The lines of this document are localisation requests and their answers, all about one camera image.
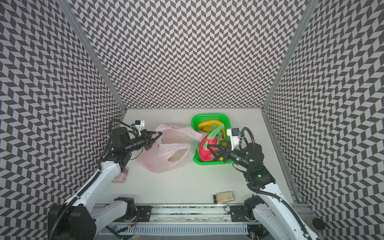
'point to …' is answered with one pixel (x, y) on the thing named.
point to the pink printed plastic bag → (171, 151)
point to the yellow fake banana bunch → (207, 126)
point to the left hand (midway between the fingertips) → (162, 134)
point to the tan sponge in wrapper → (223, 197)
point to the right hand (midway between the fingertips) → (211, 148)
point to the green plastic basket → (195, 119)
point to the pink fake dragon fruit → (214, 137)
